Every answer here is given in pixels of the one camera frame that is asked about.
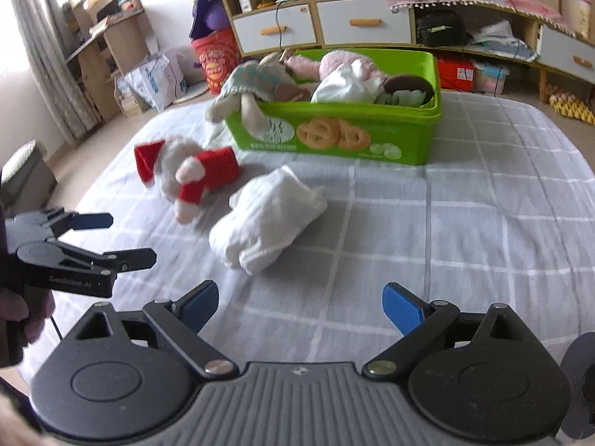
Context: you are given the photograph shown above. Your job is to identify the mint green cloth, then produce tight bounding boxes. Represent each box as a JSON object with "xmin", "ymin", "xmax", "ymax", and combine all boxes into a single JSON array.
[{"xmin": 375, "ymin": 90, "xmax": 427, "ymax": 108}]

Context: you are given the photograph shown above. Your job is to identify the cream rabbit doll blue dress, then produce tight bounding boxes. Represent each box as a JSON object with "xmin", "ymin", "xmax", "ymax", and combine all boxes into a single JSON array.
[{"xmin": 205, "ymin": 51, "xmax": 317, "ymax": 141}]

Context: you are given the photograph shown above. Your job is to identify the white cloth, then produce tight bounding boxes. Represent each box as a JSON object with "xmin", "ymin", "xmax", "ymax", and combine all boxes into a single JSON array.
[
  {"xmin": 311, "ymin": 58, "xmax": 382, "ymax": 104},
  {"xmin": 209, "ymin": 165, "xmax": 328, "ymax": 276}
]

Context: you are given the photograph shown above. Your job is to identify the pink plush rabbit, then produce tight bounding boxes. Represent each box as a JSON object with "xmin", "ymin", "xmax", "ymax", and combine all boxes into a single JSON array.
[{"xmin": 283, "ymin": 51, "xmax": 389, "ymax": 84}]

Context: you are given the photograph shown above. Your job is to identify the left hand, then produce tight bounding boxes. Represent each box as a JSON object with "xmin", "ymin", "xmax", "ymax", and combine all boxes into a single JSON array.
[{"xmin": 0, "ymin": 288, "xmax": 55, "ymax": 343}]

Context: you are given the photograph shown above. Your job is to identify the santa plush toy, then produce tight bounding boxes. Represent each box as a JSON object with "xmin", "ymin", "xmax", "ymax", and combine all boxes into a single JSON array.
[{"xmin": 134, "ymin": 136, "xmax": 241, "ymax": 224}]

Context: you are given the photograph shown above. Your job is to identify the grey white checked bedsheet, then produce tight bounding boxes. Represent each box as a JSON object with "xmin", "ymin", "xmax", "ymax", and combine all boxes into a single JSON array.
[{"xmin": 65, "ymin": 93, "xmax": 594, "ymax": 363}]

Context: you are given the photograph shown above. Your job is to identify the white paper shopping bag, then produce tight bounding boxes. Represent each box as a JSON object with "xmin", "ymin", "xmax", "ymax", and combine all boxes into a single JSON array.
[{"xmin": 124, "ymin": 48, "xmax": 187, "ymax": 111}]

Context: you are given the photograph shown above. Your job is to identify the wooden bookshelf desk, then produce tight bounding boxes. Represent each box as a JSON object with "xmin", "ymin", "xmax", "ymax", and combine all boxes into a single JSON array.
[{"xmin": 62, "ymin": 0, "xmax": 150, "ymax": 122}]

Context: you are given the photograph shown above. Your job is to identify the green plastic cookie box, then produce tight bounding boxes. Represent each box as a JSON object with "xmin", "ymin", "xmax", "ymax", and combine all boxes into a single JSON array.
[{"xmin": 224, "ymin": 48, "xmax": 443, "ymax": 165}]

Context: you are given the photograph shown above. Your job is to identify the red printed bucket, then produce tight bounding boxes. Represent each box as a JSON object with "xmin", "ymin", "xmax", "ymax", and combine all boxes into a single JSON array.
[{"xmin": 192, "ymin": 27, "xmax": 241, "ymax": 95}]

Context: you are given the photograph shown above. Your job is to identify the brown round plush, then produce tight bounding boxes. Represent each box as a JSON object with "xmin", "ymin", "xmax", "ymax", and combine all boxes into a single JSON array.
[{"xmin": 382, "ymin": 74, "xmax": 435, "ymax": 106}]

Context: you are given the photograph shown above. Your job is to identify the red cardboard box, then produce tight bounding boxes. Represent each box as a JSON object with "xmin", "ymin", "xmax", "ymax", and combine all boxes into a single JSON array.
[{"xmin": 436, "ymin": 54, "xmax": 475, "ymax": 93}]

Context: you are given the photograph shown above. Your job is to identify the yellow egg tray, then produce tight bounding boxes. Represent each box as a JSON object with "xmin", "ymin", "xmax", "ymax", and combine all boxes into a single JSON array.
[{"xmin": 549, "ymin": 93, "xmax": 595, "ymax": 126}]

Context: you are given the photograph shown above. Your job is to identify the wooden white drawer cabinet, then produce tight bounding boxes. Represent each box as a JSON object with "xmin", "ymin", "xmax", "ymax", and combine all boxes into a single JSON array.
[{"xmin": 222, "ymin": 0, "xmax": 594, "ymax": 92}]

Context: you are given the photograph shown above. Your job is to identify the black bag on shelf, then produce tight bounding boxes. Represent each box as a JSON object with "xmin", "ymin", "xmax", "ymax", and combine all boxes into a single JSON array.
[{"xmin": 415, "ymin": 9, "xmax": 472, "ymax": 47}]

